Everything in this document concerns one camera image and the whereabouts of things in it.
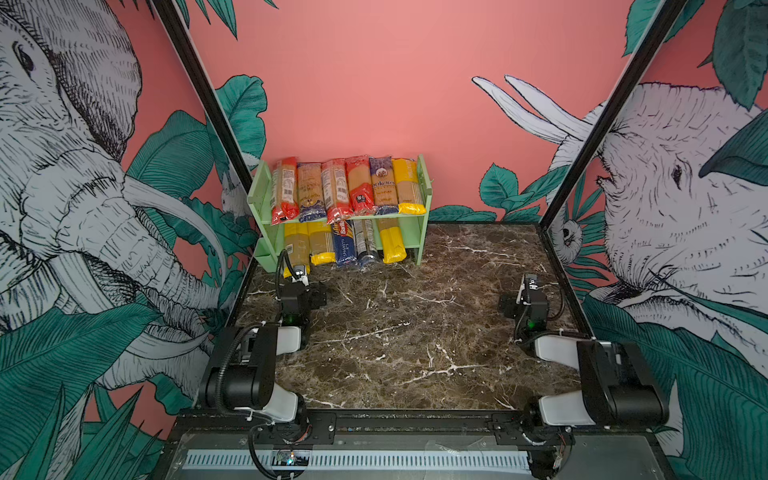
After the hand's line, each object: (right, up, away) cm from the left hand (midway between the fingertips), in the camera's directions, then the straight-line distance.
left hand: (303, 278), depth 93 cm
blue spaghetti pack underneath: (+13, +11, 0) cm, 17 cm away
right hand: (+68, -4, 0) cm, 69 cm away
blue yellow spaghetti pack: (+5, +24, -8) cm, 26 cm away
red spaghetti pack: (-3, +23, -9) cm, 25 cm away
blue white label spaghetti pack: (+21, +8, -2) cm, 22 cm away
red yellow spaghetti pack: (+19, +29, -5) cm, 35 cm away
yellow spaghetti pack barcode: (-2, +10, +1) cm, 11 cm away
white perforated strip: (+19, -42, -23) cm, 51 cm away
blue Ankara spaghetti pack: (+26, +29, -4) cm, 39 cm away
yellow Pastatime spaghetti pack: (+6, +11, 0) cm, 12 cm away
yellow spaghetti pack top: (+33, +28, -4) cm, 43 cm away
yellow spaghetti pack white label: (+29, +9, 0) cm, 30 cm away
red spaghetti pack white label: (+12, +27, -7) cm, 30 cm away
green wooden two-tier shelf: (-9, +15, -7) cm, 19 cm away
